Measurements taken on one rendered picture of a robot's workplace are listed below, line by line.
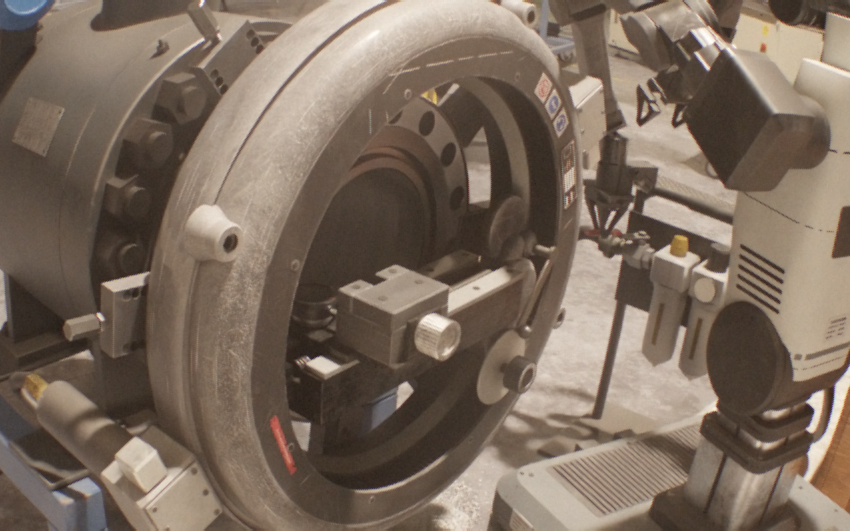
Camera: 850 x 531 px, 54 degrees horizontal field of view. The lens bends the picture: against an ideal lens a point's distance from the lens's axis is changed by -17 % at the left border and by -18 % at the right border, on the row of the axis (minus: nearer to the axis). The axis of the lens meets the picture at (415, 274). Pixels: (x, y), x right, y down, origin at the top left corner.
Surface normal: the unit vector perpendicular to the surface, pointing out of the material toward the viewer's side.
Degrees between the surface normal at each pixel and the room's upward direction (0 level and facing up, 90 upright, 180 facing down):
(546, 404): 0
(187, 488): 90
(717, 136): 90
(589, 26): 124
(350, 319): 92
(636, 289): 90
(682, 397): 0
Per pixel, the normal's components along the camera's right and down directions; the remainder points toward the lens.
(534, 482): 0.11, -0.92
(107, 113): -0.42, -0.38
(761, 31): -0.81, 0.14
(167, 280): -0.56, 0.00
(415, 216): -0.62, 0.46
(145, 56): -0.23, -0.66
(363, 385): 0.78, 0.31
